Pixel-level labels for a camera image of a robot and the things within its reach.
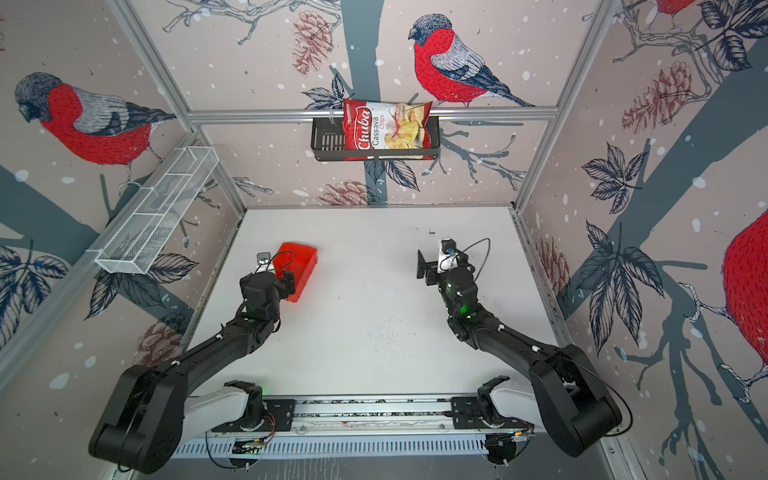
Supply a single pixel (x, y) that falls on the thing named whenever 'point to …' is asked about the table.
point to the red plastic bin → (298, 259)
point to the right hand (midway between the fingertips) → (433, 253)
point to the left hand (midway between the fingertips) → (267, 271)
